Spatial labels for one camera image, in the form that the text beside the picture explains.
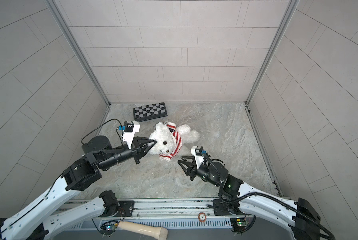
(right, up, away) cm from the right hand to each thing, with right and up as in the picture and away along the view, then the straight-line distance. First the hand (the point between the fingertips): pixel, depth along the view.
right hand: (180, 164), depth 67 cm
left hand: (-7, +12, -13) cm, 19 cm away
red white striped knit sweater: (-3, +16, -5) cm, 17 cm away
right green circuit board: (+27, -28, +1) cm, 39 cm away
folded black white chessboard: (-24, +24, +40) cm, 53 cm away
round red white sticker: (+10, -26, +2) cm, 28 cm away
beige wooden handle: (-8, -27, -5) cm, 29 cm away
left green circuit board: (-31, -27, -2) cm, 42 cm away
